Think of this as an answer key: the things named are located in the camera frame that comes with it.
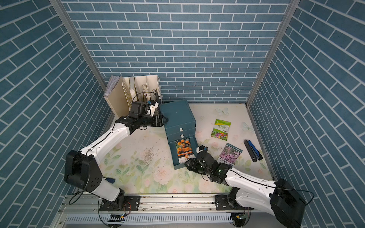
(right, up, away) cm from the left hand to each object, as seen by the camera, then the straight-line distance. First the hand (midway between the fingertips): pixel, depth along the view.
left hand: (166, 120), depth 84 cm
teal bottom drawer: (+4, -21, +7) cm, 23 cm away
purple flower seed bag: (+40, -23, +7) cm, 47 cm away
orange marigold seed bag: (+10, -20, +9) cm, 25 cm away
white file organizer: (-23, +20, +8) cm, 31 cm away
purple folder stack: (-37, +25, +8) cm, 45 cm away
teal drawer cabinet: (+9, -2, -3) cm, 10 cm away
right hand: (+12, -26, -5) cm, 29 cm away
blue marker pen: (+55, -21, +7) cm, 60 cm away
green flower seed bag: (+37, -7, +21) cm, 43 cm away
